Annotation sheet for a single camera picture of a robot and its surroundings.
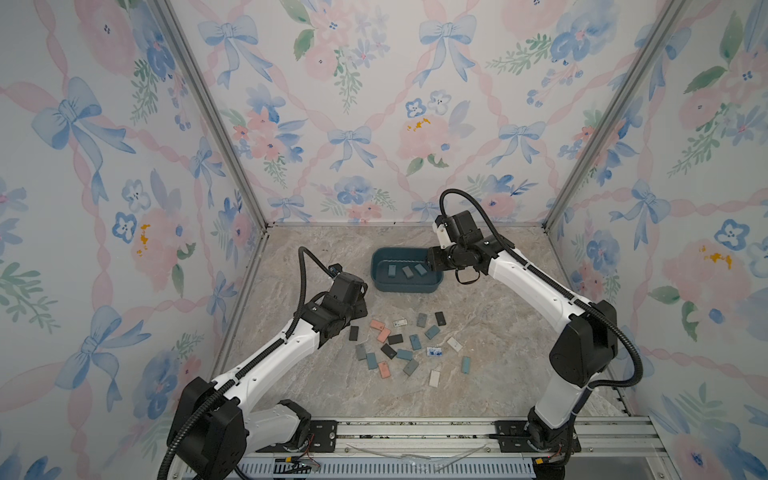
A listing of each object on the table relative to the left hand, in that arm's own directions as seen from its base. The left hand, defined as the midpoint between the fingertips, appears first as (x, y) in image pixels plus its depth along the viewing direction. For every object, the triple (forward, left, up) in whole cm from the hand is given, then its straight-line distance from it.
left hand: (360, 299), depth 84 cm
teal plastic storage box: (+25, -14, -11) cm, 31 cm away
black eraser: (-4, +2, -14) cm, 14 cm away
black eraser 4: (-10, -8, -13) cm, 18 cm away
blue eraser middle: (-7, -16, -14) cm, 22 cm away
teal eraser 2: (-3, -22, -14) cm, 26 cm away
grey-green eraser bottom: (-14, -15, -14) cm, 25 cm away
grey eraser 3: (-10, 0, -13) cm, 17 cm away
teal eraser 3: (-13, -3, -14) cm, 19 cm away
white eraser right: (-8, -28, -12) cm, 31 cm away
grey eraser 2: (+1, -18, -14) cm, 23 cm away
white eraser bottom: (-17, -21, -14) cm, 31 cm away
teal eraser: (+20, -9, -13) cm, 25 cm away
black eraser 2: (+1, -24, -13) cm, 28 cm away
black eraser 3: (-6, -10, -14) cm, 18 cm away
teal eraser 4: (-10, -13, -14) cm, 22 cm away
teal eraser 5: (-13, -30, -13) cm, 36 cm away
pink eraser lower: (-5, -6, -13) cm, 15 cm away
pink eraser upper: (-2, -5, -13) cm, 14 cm away
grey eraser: (+19, -15, -12) cm, 27 cm away
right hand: (+11, -21, +5) cm, 24 cm away
